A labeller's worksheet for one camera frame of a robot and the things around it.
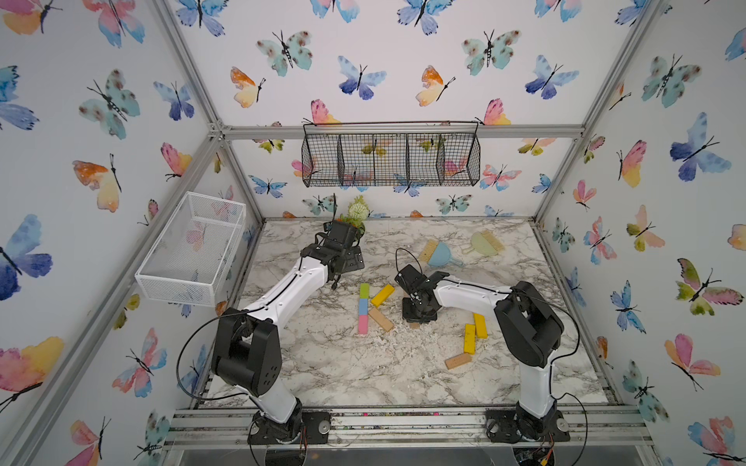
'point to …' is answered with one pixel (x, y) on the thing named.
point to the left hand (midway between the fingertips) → (347, 258)
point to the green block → (364, 291)
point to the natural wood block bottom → (458, 360)
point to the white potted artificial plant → (357, 212)
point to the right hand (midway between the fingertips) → (410, 315)
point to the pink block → (363, 324)
